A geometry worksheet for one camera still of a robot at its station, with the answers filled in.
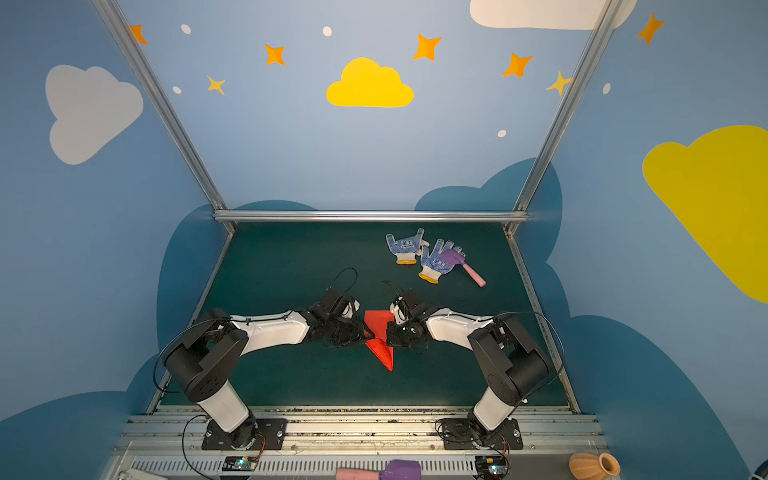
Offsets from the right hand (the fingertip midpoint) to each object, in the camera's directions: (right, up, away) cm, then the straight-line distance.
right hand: (387, 339), depth 91 cm
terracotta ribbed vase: (+44, -18, -29) cm, 56 cm away
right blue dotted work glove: (+17, +22, +20) cm, 34 cm away
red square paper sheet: (-3, +6, -4) cm, 8 cm away
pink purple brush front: (+2, -25, -22) cm, 33 cm away
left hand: (-4, +1, -4) cm, 5 cm away
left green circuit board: (-36, -25, -19) cm, 48 cm away
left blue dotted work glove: (+7, +28, +23) cm, 37 cm away
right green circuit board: (+25, -25, -19) cm, 41 cm away
